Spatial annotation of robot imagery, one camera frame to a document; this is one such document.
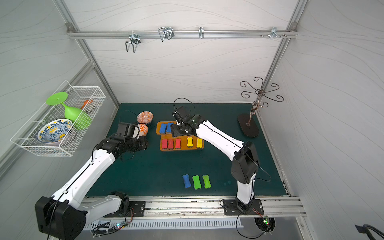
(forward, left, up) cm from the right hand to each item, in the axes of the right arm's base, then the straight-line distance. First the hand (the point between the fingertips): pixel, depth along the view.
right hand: (176, 129), depth 82 cm
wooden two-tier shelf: (+3, -3, -17) cm, 17 cm away
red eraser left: (0, +10, -17) cm, 19 cm away
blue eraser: (+3, +9, -3) cm, 9 cm away
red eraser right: (0, +1, -17) cm, 17 cm away
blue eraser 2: (+3, +5, -2) cm, 6 cm away
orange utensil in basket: (+6, +47, +14) cm, 50 cm away
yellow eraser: (+2, -7, -16) cm, 18 cm away
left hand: (-8, +15, -2) cm, 17 cm away
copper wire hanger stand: (+19, -49, -19) cm, 56 cm away
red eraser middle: (0, +6, -16) cm, 17 cm away
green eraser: (-23, -13, -17) cm, 32 cm away
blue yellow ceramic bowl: (-16, +47, +17) cm, 53 cm away
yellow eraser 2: (+2, -13, -17) cm, 22 cm away
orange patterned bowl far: (+19, +27, -13) cm, 36 cm away
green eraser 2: (-22, -18, -17) cm, 34 cm away
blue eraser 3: (-23, -7, -17) cm, 29 cm away
